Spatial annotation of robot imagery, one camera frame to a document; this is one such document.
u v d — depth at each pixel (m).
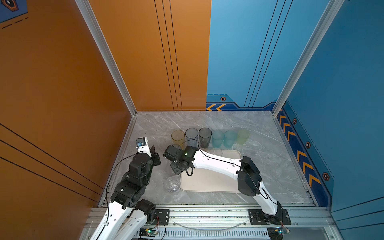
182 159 0.59
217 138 0.95
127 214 0.46
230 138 1.00
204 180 0.92
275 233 0.71
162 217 0.73
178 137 0.96
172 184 0.82
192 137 0.91
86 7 0.70
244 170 0.56
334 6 0.70
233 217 0.75
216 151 0.93
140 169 0.49
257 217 0.72
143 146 0.58
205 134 0.97
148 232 0.71
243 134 0.95
